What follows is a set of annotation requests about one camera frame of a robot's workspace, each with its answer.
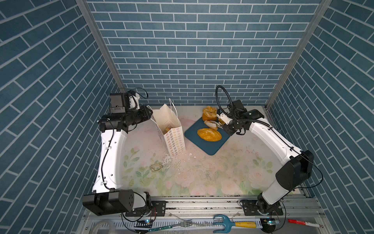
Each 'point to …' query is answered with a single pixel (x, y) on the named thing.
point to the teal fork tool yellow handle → (227, 224)
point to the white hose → (109, 224)
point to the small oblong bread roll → (211, 125)
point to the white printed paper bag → (168, 126)
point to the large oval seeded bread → (209, 134)
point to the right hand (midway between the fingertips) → (225, 125)
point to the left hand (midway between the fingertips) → (151, 110)
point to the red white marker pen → (306, 223)
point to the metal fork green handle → (186, 223)
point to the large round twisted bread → (209, 113)
